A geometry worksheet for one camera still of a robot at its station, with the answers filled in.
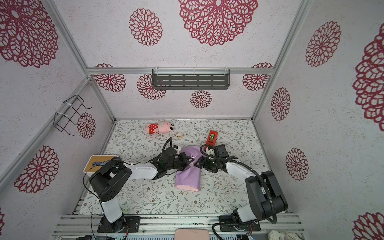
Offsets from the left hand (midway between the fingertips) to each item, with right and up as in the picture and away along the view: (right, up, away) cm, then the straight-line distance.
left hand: (195, 161), depth 88 cm
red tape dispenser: (+12, +13, +13) cm, 22 cm away
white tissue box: (-61, -2, +4) cm, 62 cm away
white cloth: (+36, -30, -19) cm, 51 cm away
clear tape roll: (-11, +15, +22) cm, 29 cm away
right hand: (+3, -2, +1) cm, 3 cm away
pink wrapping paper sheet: (-3, -8, -7) cm, 11 cm away
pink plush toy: (-22, +21, +18) cm, 36 cm away
